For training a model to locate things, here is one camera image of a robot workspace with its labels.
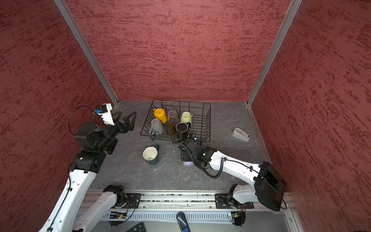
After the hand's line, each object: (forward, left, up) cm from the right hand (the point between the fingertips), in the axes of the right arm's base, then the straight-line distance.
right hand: (187, 156), depth 82 cm
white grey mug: (+20, +20, +3) cm, 28 cm away
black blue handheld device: (-30, +2, -2) cm, 30 cm away
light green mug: (+26, 0, +4) cm, 26 cm away
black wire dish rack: (+33, -11, -8) cm, 35 cm away
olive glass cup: (+21, +11, -3) cm, 24 cm away
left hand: (+9, +27, +27) cm, 39 cm away
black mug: (+17, +3, +3) cm, 17 cm away
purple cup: (-5, -1, +2) cm, 5 cm away
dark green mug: (+3, +22, -3) cm, 23 cm away
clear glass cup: (+30, +10, +1) cm, 31 cm away
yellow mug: (+30, +18, +4) cm, 35 cm away
